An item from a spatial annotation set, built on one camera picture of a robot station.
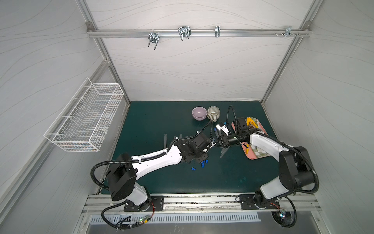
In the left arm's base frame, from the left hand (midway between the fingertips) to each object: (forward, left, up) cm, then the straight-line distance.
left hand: (203, 151), depth 80 cm
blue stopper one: (-6, +5, -11) cm, 13 cm away
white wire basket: (+2, +59, +20) cm, 62 cm away
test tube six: (-2, -4, +11) cm, 12 cm away
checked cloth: (+4, -35, -10) cm, 36 cm away
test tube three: (+16, +15, -11) cm, 24 cm away
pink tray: (+4, -32, -11) cm, 34 cm away
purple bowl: (+36, +1, -9) cm, 37 cm away
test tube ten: (+5, -15, -12) cm, 20 cm away
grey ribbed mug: (+33, -9, -6) cm, 35 cm away
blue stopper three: (-9, +1, +5) cm, 10 cm away
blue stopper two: (-4, 0, -11) cm, 12 cm away
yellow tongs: (+29, -35, -8) cm, 46 cm away
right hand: (+4, -6, 0) cm, 7 cm away
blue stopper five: (-1, -3, -12) cm, 12 cm away
